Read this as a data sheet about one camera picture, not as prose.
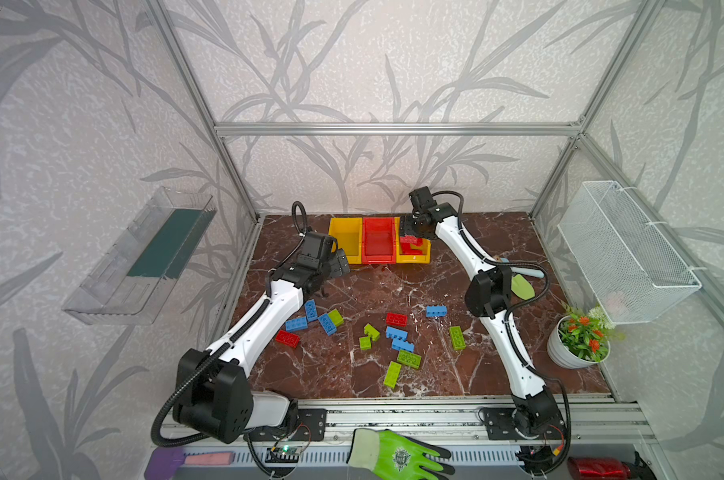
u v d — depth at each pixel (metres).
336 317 0.92
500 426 0.73
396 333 0.87
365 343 0.86
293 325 0.89
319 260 0.63
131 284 0.63
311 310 0.93
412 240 1.05
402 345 0.85
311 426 0.73
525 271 1.07
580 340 0.73
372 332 0.87
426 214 0.79
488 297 0.68
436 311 0.92
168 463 0.68
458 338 0.87
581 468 0.64
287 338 0.88
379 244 1.10
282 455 0.72
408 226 0.95
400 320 0.91
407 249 1.08
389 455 0.69
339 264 0.77
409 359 0.83
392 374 0.81
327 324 0.90
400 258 1.02
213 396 0.40
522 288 0.98
